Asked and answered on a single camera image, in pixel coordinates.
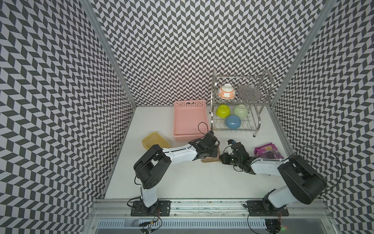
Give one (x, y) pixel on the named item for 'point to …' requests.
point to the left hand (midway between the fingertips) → (215, 151)
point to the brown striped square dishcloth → (211, 159)
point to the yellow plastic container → (153, 139)
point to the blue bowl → (233, 121)
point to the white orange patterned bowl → (227, 91)
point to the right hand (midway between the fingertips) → (220, 159)
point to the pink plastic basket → (190, 121)
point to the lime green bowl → (223, 110)
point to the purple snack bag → (269, 151)
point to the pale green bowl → (241, 110)
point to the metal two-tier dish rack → (236, 101)
